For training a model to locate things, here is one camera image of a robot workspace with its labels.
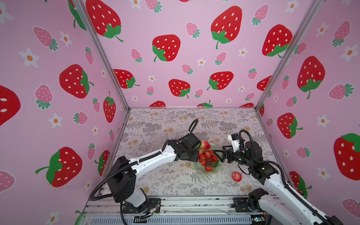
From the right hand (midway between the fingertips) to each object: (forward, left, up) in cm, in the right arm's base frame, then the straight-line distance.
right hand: (218, 149), depth 76 cm
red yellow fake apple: (-9, -13, -14) cm, 21 cm away
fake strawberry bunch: (-1, +5, -11) cm, 12 cm away
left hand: (-2, +12, -7) cm, 14 cm away
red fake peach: (+8, +6, -9) cm, 14 cm away
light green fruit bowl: (-5, +10, -17) cm, 20 cm away
